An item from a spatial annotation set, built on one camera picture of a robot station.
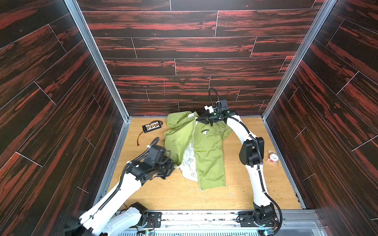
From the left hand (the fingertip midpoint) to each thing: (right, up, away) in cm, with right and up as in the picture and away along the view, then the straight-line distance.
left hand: (180, 164), depth 75 cm
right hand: (+10, +25, +21) cm, 34 cm away
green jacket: (+1, +20, +19) cm, 27 cm away
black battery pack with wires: (-22, +22, +37) cm, 48 cm away
